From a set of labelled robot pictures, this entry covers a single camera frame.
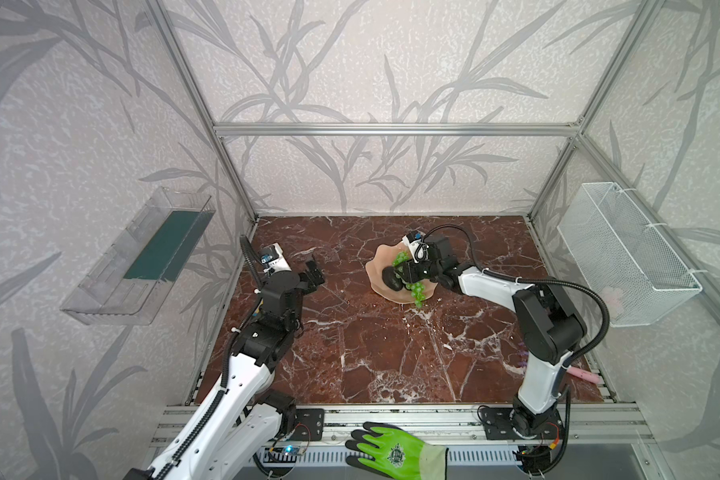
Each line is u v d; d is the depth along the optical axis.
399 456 0.68
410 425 0.75
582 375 0.80
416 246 0.85
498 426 0.73
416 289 0.89
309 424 0.74
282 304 0.52
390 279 0.96
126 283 0.64
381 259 1.03
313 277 0.68
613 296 0.73
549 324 0.50
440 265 0.75
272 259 0.61
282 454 0.72
